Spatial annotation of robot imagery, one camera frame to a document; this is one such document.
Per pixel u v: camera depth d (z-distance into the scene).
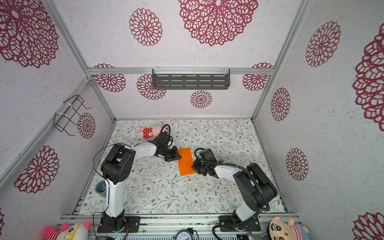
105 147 1.06
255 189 0.45
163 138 0.84
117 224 0.65
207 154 0.75
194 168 0.81
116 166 0.55
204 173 0.84
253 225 0.73
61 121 0.73
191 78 0.94
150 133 1.03
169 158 0.90
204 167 0.78
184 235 0.69
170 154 0.88
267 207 0.42
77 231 0.67
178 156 0.92
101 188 0.81
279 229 0.65
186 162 1.02
